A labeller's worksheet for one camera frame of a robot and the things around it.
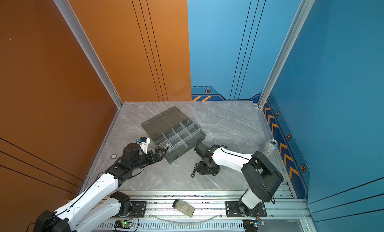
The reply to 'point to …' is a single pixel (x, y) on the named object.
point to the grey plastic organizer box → (172, 128)
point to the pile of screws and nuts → (196, 168)
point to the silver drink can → (269, 146)
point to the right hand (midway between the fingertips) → (204, 173)
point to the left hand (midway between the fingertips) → (163, 152)
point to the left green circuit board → (123, 224)
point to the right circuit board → (252, 225)
